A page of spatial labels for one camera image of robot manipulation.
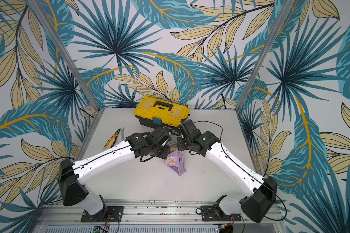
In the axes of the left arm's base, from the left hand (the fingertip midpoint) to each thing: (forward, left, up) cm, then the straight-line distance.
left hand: (164, 154), depth 76 cm
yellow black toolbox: (+30, +8, -1) cm, 31 cm away
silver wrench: (+25, +33, -18) cm, 45 cm away
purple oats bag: (-2, -6, -2) cm, 7 cm away
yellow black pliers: (+18, +38, -17) cm, 46 cm away
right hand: (+3, -5, +4) cm, 7 cm away
